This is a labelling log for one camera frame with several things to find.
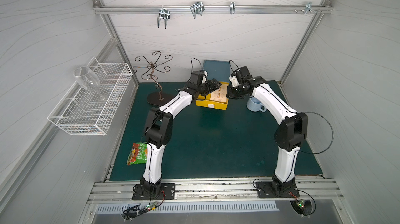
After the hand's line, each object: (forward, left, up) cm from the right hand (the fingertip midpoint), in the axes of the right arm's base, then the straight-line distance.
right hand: (226, 94), depth 89 cm
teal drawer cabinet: (+18, +4, +3) cm, 19 cm away
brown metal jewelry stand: (+8, +46, -15) cm, 49 cm away
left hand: (+5, +4, +1) cm, 6 cm away
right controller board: (-50, -36, -22) cm, 66 cm away
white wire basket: (-21, +61, +13) cm, 67 cm away
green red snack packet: (-32, +47, -14) cm, 58 cm away
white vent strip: (-52, -7, -19) cm, 55 cm away
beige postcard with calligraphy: (+3, +3, -4) cm, 6 cm away
